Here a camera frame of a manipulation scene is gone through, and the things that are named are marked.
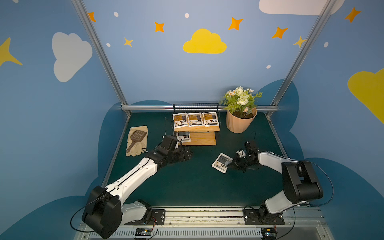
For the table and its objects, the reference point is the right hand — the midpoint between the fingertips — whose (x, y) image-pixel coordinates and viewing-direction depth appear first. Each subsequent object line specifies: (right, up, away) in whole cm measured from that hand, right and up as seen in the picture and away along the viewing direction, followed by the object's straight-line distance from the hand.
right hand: (229, 164), depth 91 cm
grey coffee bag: (-5, 0, +2) cm, 5 cm away
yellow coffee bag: (-31, +27, +3) cm, 41 cm away
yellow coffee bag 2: (-21, +28, +3) cm, 35 cm away
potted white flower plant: (+10, +35, +7) cm, 37 cm away
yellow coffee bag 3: (-11, +28, +2) cm, 30 cm away
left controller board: (-46, -29, -19) cm, 58 cm away
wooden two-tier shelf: (-18, +17, +14) cm, 28 cm away
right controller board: (+15, -30, -18) cm, 38 cm away
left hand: (-25, +8, -8) cm, 28 cm away
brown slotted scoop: (-63, +16, +13) cm, 66 cm away
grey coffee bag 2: (-29, +16, +13) cm, 36 cm away
